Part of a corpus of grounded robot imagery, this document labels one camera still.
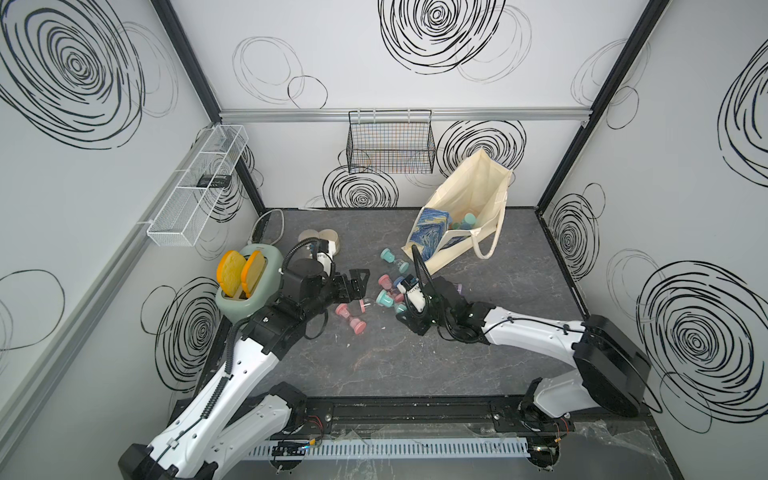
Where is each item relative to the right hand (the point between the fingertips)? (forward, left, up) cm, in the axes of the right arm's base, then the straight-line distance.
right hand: (402, 313), depth 82 cm
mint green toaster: (-2, +42, +6) cm, 43 cm away
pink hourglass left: (-2, +12, -6) cm, 14 cm away
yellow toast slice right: (+4, +39, +13) cm, 41 cm away
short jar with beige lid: (+29, +25, -1) cm, 38 cm away
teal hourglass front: (+33, -23, +2) cm, 41 cm away
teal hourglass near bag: (+24, +5, -6) cm, 25 cm away
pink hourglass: (+14, +6, -7) cm, 16 cm away
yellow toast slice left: (+5, +46, +12) cm, 48 cm away
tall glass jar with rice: (+23, +30, +6) cm, 39 cm away
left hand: (+2, +12, +16) cm, 20 cm away
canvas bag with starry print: (+49, -26, -4) cm, 55 cm away
